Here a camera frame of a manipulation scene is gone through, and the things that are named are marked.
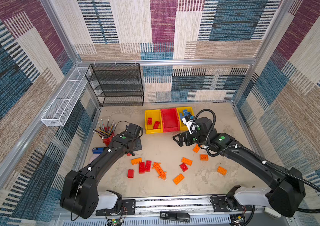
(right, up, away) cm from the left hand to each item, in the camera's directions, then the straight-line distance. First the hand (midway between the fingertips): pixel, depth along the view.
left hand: (136, 145), depth 86 cm
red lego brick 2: (+28, -13, -1) cm, 31 cm away
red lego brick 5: (+7, -13, -1) cm, 15 cm away
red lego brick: (+6, +14, +22) cm, 27 cm away
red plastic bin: (+22, +14, +18) cm, 32 cm away
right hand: (+26, +6, -8) cm, 28 cm away
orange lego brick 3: (+51, -14, -2) cm, 53 cm away
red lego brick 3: (-3, -16, -2) cm, 16 cm away
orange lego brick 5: (-1, -10, 0) cm, 10 cm away
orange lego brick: (+42, -8, +3) cm, 43 cm away
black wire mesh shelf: (-17, +43, +22) cm, 51 cm away
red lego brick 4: (+3, -13, -1) cm, 14 cm away
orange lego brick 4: (+25, -19, -3) cm, 32 cm away
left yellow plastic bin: (+9, +14, +24) cm, 29 cm away
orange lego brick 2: (+31, -11, +3) cm, 33 cm away
